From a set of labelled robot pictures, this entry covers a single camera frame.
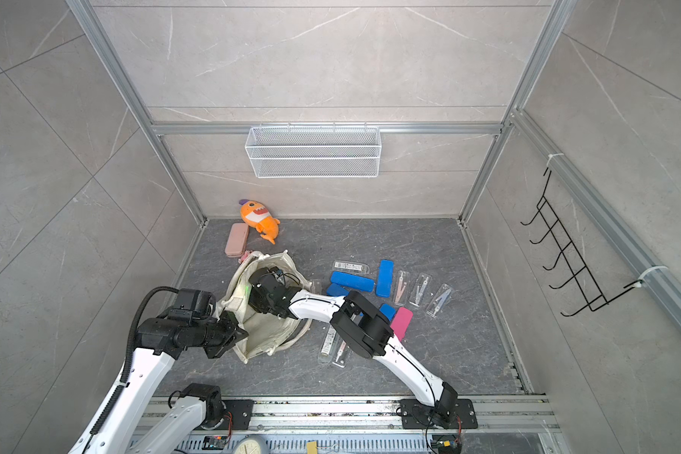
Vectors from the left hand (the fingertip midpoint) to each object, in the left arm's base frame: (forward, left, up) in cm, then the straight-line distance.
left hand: (253, 328), depth 74 cm
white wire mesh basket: (+60, -15, +15) cm, 64 cm away
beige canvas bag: (+3, -1, -10) cm, 11 cm away
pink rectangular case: (+43, +18, -13) cm, 48 cm away
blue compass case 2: (+19, -22, -14) cm, 32 cm away
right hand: (+14, +9, -8) cm, 19 cm away
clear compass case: (+13, -57, -15) cm, 60 cm away
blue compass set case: (+23, -40, -15) cm, 49 cm away
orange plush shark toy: (+49, +9, -6) cm, 51 cm away
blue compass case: (+22, -28, -13) cm, 38 cm away
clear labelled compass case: (+28, -27, -14) cm, 42 cm away
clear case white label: (-3, -19, -13) cm, 23 cm away
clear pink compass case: (+19, -45, -14) cm, 51 cm away
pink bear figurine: (+33, +12, -12) cm, 37 cm away
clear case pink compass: (-3, -24, -14) cm, 27 cm away
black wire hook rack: (-4, -77, +19) cm, 80 cm away
